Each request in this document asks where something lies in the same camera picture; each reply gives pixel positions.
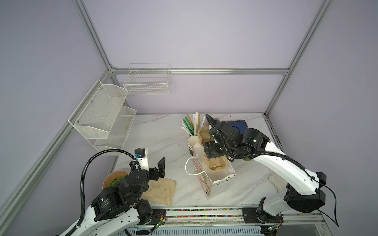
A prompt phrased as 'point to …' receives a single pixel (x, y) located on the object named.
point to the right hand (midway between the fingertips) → (206, 151)
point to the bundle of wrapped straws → (191, 128)
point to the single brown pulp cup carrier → (215, 164)
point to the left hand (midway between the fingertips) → (154, 160)
